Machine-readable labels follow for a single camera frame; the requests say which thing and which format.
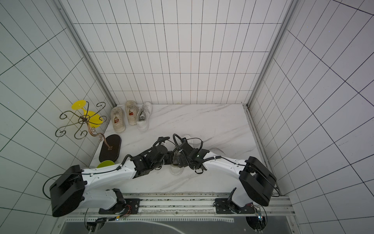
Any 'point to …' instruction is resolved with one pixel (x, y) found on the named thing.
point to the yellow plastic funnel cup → (94, 119)
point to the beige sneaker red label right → (132, 110)
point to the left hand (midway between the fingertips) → (172, 156)
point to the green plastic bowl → (105, 163)
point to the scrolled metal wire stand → (84, 120)
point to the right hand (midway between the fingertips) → (185, 153)
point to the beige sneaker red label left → (118, 116)
